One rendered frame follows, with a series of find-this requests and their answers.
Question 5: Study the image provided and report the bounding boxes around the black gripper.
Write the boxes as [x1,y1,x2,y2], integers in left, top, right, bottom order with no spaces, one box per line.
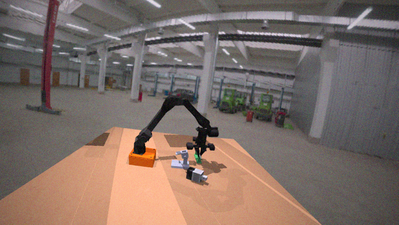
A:
[186,137,215,157]

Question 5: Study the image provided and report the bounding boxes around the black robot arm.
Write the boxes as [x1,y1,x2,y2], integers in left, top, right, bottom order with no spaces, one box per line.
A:
[132,96,219,155]

